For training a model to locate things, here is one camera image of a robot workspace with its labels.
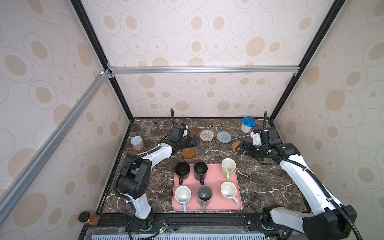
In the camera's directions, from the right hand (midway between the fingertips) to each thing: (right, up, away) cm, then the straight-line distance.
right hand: (243, 150), depth 79 cm
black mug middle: (-22, -14, +10) cm, 28 cm away
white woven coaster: (-17, +7, +31) cm, 36 cm away
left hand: (-23, +6, +12) cm, 27 cm away
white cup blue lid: (+12, +16, +27) cm, 34 cm away
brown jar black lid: (-73, -29, -11) cm, 80 cm away
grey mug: (-20, -25, +3) cm, 32 cm away
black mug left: (-33, -13, +8) cm, 36 cm away
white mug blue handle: (-32, -24, +2) cm, 40 cm away
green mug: (-6, -11, +10) cm, 16 cm away
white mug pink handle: (-7, -23, +3) cm, 24 cm away
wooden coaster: (-30, -4, +21) cm, 37 cm away
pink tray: (-14, -18, +10) cm, 25 cm away
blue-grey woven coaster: (-4, +6, +30) cm, 31 cm away
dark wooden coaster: (-28, +9, +31) cm, 43 cm away
